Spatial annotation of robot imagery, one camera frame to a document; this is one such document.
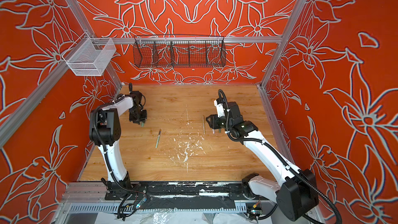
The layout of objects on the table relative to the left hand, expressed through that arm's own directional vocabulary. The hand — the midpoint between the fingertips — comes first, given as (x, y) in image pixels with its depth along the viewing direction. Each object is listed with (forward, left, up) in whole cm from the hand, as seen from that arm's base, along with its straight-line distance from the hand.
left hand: (141, 120), depth 99 cm
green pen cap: (-3, -1, 0) cm, 3 cm away
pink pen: (-5, -47, 0) cm, 47 cm away
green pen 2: (-4, -51, -1) cm, 51 cm away
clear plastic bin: (+24, +30, +32) cm, 50 cm away
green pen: (-14, -14, 0) cm, 20 cm away
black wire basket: (+37, -23, +29) cm, 52 cm away
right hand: (-8, -43, +19) cm, 47 cm away
